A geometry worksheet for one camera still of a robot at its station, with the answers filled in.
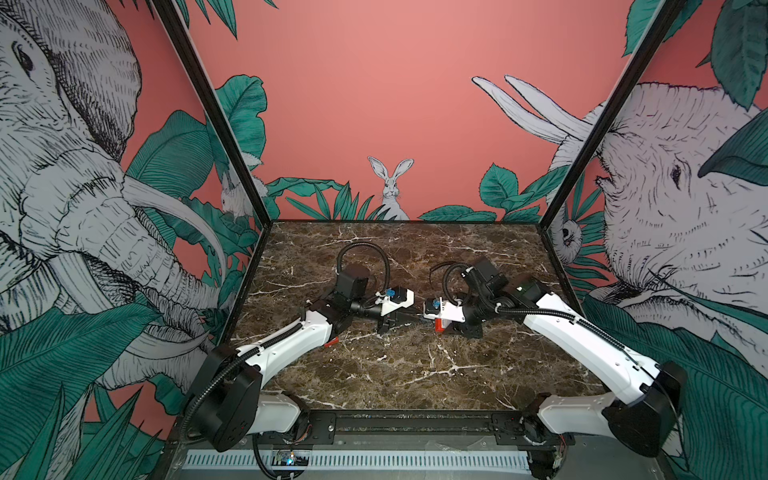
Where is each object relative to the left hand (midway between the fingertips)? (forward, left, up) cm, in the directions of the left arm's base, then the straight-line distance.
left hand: (417, 311), depth 73 cm
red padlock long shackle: (-3, -5, -1) cm, 6 cm away
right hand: (-1, -7, -2) cm, 7 cm away
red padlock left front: (-9, +19, +6) cm, 21 cm away
